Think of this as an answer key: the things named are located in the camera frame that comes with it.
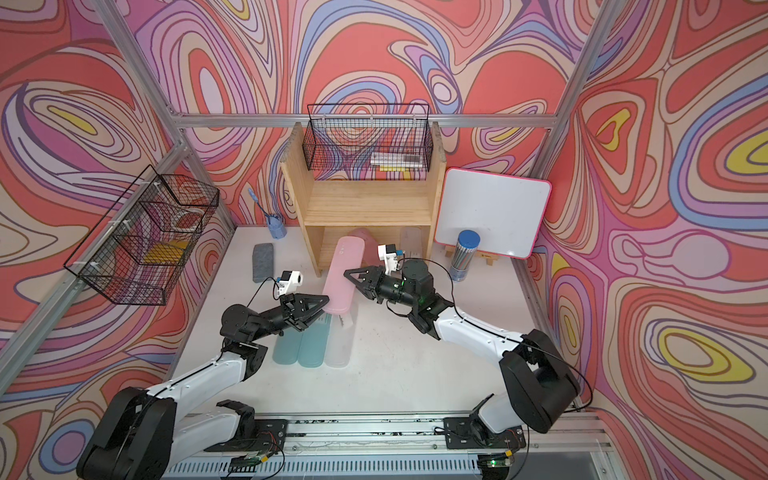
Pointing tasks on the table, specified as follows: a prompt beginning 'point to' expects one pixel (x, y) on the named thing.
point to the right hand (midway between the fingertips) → (346, 283)
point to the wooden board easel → (489, 258)
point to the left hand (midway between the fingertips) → (327, 309)
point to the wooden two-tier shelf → (401, 212)
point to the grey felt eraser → (262, 262)
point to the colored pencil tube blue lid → (467, 244)
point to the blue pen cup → (276, 224)
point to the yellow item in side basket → (165, 252)
